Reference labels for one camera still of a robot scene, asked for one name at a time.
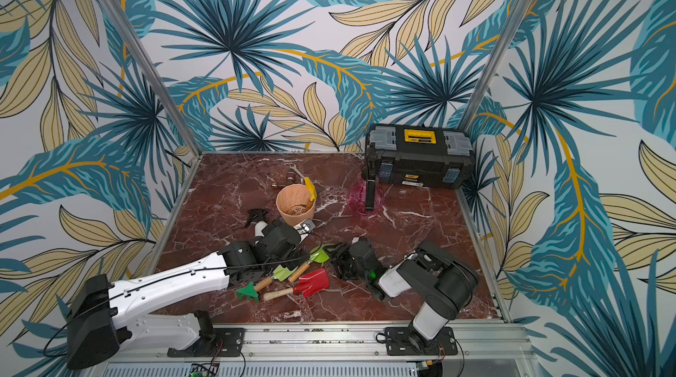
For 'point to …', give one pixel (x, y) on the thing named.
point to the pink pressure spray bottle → (366, 196)
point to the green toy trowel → (319, 254)
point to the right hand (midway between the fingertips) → (310, 266)
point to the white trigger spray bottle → (256, 219)
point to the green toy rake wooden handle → (251, 291)
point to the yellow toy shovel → (311, 188)
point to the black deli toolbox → (419, 155)
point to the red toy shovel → (310, 284)
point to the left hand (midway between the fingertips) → (290, 238)
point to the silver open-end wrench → (297, 170)
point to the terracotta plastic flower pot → (295, 204)
